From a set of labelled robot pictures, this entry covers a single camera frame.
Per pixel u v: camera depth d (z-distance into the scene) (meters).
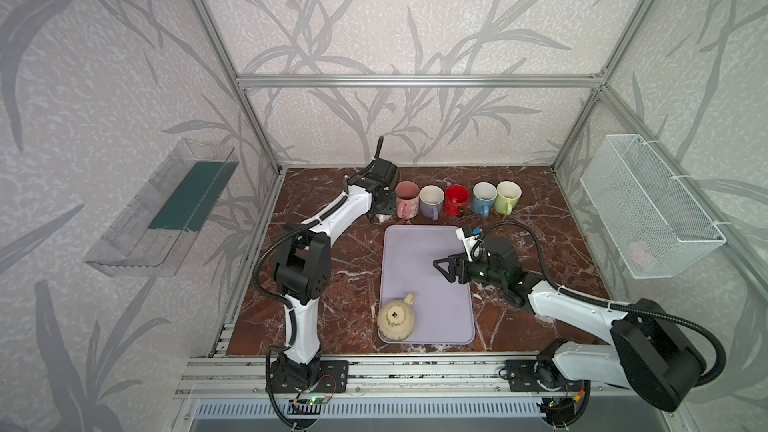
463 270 0.74
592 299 0.51
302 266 0.51
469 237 0.76
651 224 0.63
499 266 0.66
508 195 1.02
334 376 0.73
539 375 0.68
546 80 0.94
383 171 0.75
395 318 0.75
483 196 1.00
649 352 0.42
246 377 0.75
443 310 0.81
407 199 0.96
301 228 0.51
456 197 1.07
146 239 0.64
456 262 0.74
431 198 1.06
